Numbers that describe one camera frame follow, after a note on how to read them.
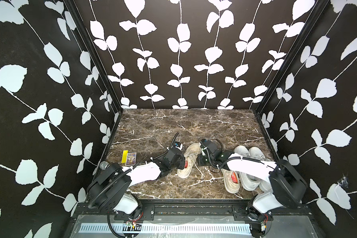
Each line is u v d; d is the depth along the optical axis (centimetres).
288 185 44
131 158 92
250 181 76
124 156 93
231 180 78
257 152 91
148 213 74
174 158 67
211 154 66
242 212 74
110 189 43
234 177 82
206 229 70
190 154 86
